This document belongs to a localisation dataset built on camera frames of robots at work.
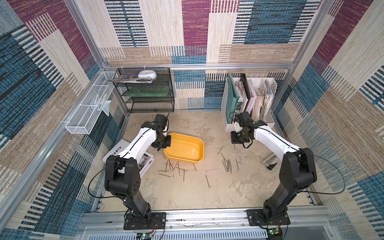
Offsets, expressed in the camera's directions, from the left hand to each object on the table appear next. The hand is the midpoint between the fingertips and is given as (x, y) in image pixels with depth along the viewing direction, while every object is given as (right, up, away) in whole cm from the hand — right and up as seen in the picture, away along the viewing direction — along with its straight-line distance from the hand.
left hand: (166, 144), depth 89 cm
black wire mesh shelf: (-18, +36, +18) cm, 44 cm away
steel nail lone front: (+25, -21, -4) cm, 32 cm away
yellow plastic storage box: (+11, -3, +9) cm, 15 cm away
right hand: (+40, +3, +2) cm, 40 cm away
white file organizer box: (+55, +29, +2) cm, 62 cm away
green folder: (+38, +26, -3) cm, 46 cm away
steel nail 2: (-1, -18, 0) cm, 18 cm away
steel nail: (+34, -5, +10) cm, 35 cm away
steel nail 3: (+27, -16, +3) cm, 32 cm away
